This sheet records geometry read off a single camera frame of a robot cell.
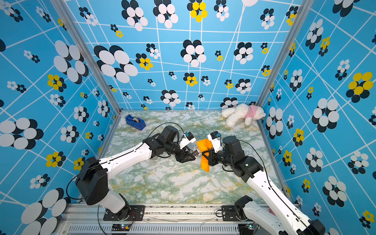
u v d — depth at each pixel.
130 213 0.72
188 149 0.77
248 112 1.05
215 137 0.63
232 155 0.53
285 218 0.39
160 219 0.72
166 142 0.64
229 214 0.72
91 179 0.43
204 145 0.70
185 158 0.70
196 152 0.74
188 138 0.69
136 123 1.05
